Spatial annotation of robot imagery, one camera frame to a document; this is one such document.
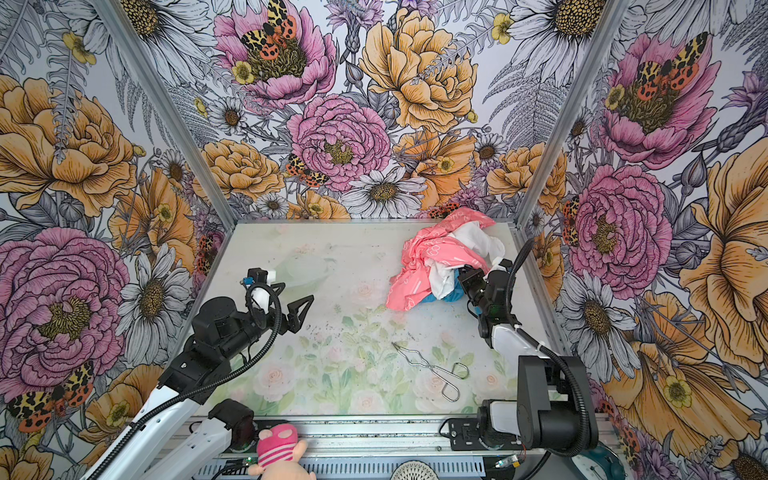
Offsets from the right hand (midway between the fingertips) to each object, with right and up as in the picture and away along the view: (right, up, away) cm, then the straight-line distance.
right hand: (455, 271), depth 88 cm
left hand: (-41, -6, -16) cm, 44 cm away
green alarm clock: (+25, -39, -24) cm, 52 cm away
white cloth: (-4, -1, +1) cm, 4 cm away
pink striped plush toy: (-43, -38, -22) cm, 62 cm away
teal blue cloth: (+2, -8, +7) cm, 11 cm away
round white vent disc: (-13, -43, -21) cm, 49 cm away
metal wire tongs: (-3, -31, -7) cm, 32 cm away
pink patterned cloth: (-6, +9, +5) cm, 12 cm away
